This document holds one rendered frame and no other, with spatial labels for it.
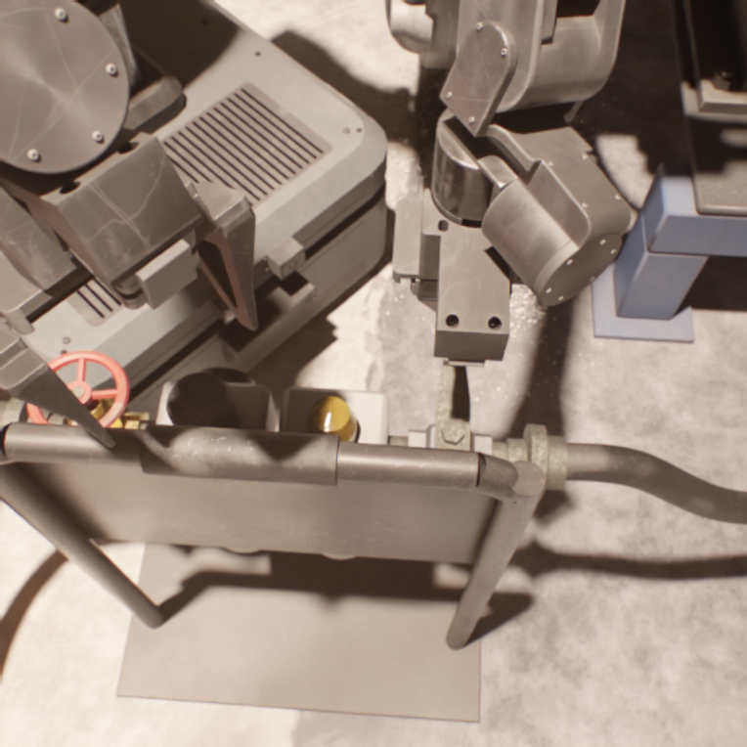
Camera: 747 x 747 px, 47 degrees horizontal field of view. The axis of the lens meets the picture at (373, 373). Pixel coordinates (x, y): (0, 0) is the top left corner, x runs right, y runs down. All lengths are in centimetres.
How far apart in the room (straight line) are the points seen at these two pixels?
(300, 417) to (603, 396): 64
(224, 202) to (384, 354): 80
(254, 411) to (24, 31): 41
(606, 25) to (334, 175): 60
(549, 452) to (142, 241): 42
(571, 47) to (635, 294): 77
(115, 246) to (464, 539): 47
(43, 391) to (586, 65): 32
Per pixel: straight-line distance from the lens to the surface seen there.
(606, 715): 110
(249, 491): 65
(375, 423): 66
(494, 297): 52
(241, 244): 43
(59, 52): 31
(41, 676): 114
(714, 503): 78
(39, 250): 38
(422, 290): 60
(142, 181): 32
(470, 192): 53
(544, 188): 49
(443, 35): 94
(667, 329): 129
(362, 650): 107
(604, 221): 48
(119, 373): 65
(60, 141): 32
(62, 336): 98
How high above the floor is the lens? 106
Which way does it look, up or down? 62 degrees down
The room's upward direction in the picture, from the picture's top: straight up
